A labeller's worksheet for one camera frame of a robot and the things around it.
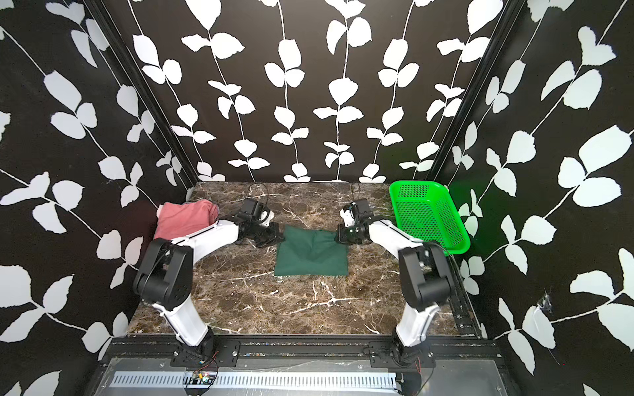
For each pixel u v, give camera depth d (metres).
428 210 1.11
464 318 0.85
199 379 0.71
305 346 0.78
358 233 0.71
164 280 0.48
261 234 0.80
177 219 1.00
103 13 0.70
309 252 0.93
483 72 0.81
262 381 0.70
